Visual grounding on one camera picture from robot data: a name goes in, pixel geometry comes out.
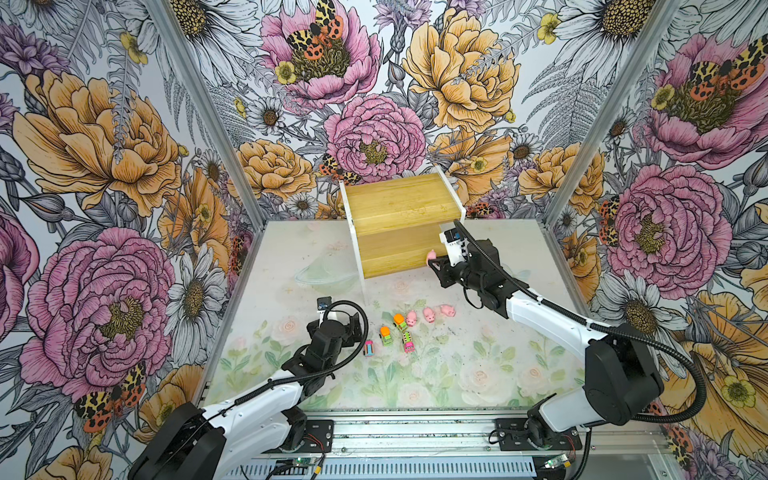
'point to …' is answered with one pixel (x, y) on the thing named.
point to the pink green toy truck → (409, 346)
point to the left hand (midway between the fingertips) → (342, 324)
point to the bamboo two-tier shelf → (395, 221)
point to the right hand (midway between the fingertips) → (432, 269)
